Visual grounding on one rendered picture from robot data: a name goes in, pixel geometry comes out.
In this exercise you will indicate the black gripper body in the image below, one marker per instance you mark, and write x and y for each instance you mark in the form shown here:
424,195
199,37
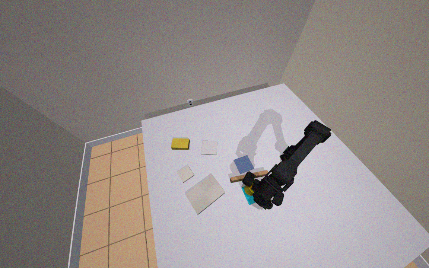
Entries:
249,179

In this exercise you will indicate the yellow translucent cup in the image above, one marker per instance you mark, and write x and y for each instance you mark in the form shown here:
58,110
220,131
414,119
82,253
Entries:
248,190

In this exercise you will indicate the tan wooden flat bar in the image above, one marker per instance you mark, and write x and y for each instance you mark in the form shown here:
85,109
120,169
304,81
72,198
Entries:
257,174

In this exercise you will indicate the yellow block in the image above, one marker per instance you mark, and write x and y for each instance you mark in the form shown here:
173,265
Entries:
180,144

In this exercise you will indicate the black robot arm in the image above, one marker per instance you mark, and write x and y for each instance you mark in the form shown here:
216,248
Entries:
283,173

